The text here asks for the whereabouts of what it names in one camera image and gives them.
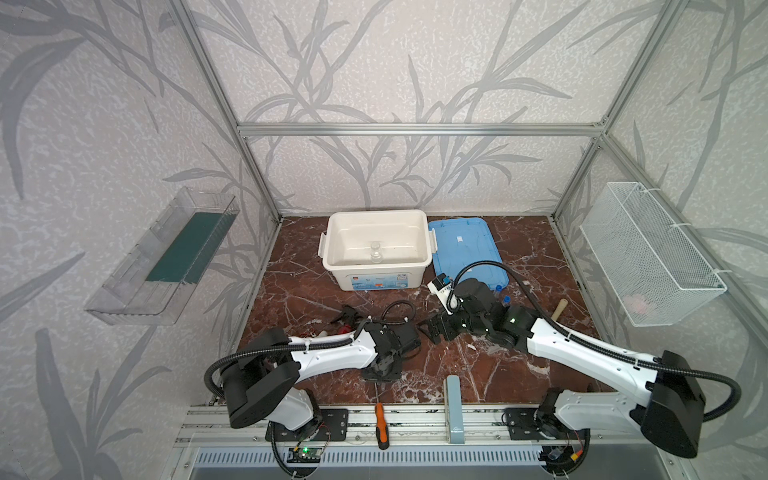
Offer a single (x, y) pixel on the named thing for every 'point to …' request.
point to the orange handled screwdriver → (382, 430)
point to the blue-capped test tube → (507, 300)
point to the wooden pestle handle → (559, 310)
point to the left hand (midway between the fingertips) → (395, 370)
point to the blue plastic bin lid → (462, 241)
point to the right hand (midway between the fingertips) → (428, 309)
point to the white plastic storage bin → (408, 245)
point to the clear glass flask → (376, 256)
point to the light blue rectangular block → (454, 409)
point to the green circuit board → (304, 454)
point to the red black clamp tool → (349, 318)
